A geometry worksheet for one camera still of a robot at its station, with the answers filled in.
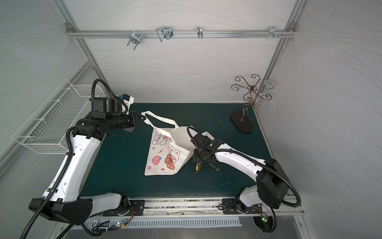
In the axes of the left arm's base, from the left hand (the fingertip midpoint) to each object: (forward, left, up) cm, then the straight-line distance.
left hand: (145, 117), depth 69 cm
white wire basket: (+5, +41, 0) cm, 41 cm away
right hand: (-8, -25, -25) cm, 37 cm away
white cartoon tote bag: (-5, -10, -20) cm, 23 cm away
